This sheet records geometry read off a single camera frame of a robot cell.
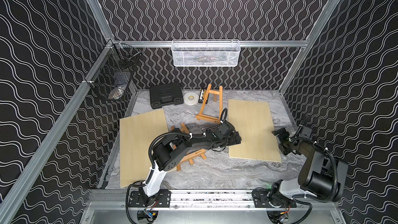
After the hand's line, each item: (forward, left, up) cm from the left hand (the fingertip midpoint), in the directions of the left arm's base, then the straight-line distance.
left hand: (239, 139), depth 89 cm
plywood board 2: (+17, -12, -5) cm, 21 cm away
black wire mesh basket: (+25, +78, +18) cm, 84 cm away
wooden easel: (-12, +27, -2) cm, 30 cm away
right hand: (+3, -23, -3) cm, 23 cm away
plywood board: (+3, +63, -6) cm, 63 cm away
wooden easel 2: (+15, +22, -1) cm, 26 cm away
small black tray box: (+34, +24, -3) cm, 42 cm away
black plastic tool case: (+31, +50, 0) cm, 59 cm away
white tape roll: (+33, +31, -4) cm, 46 cm away
